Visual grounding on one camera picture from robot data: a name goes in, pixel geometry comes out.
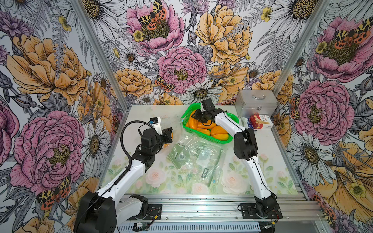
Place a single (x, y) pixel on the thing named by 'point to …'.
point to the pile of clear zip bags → (203, 160)
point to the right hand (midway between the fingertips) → (193, 119)
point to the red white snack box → (261, 122)
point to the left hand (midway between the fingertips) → (172, 132)
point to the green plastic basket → (188, 108)
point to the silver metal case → (262, 101)
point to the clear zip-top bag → (181, 142)
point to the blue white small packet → (246, 122)
